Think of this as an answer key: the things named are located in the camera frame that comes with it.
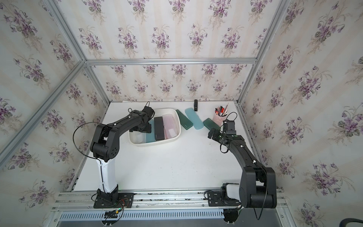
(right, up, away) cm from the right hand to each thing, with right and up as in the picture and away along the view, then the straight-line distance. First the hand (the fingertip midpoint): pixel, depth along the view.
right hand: (216, 135), depth 89 cm
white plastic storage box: (-40, +15, +18) cm, 46 cm away
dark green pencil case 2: (-1, +6, +15) cm, 17 cm away
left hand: (-51, +2, +9) cm, 52 cm away
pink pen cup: (+5, +13, +10) cm, 18 cm away
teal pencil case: (-44, -2, +6) cm, 45 cm away
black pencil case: (-39, +3, +12) cm, 41 cm away
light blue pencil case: (-12, +10, +20) cm, 25 cm away
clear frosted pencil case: (-31, +4, +11) cm, 33 cm away
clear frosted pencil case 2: (-53, -3, +7) cm, 54 cm away
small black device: (-11, +21, +25) cm, 35 cm away
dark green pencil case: (-20, +8, +16) cm, 27 cm away
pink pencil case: (-31, +4, +12) cm, 33 cm away
